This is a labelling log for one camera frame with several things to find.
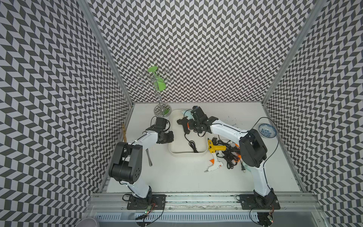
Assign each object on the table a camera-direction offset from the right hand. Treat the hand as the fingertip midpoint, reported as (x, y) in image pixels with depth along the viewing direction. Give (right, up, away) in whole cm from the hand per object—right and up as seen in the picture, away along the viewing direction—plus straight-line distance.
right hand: (191, 124), depth 95 cm
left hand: (-13, -10, -1) cm, 17 cm away
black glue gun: (-2, 0, -4) cm, 5 cm away
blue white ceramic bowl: (+54, -5, +4) cm, 54 cm away
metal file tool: (-27, -21, -6) cm, 35 cm away
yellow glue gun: (+13, -15, -7) cm, 21 cm away
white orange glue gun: (+13, -24, -11) cm, 29 cm away
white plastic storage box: (-7, -15, -1) cm, 17 cm away
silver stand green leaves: (-24, +30, -4) cm, 38 cm away
